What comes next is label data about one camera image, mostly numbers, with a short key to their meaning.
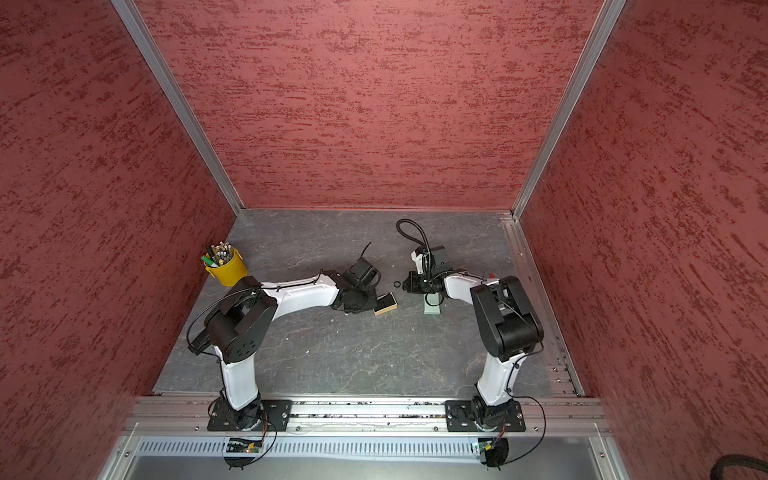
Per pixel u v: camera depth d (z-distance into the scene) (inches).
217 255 34.6
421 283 33.5
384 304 36.6
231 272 36.8
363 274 29.8
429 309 35.2
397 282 39.5
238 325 19.4
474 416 26.2
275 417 29.1
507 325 19.7
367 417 29.8
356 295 28.8
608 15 28.0
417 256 36.2
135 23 28.5
